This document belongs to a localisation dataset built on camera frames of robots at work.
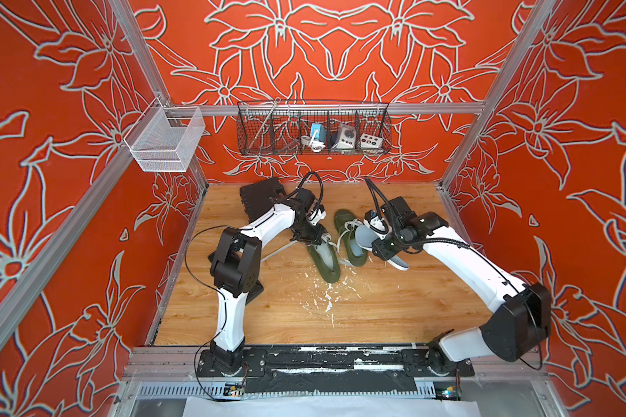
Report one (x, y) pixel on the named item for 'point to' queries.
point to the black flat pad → (256, 291)
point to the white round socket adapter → (346, 137)
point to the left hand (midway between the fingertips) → (321, 240)
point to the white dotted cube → (370, 142)
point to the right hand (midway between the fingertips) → (373, 247)
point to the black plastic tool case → (256, 196)
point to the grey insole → (365, 237)
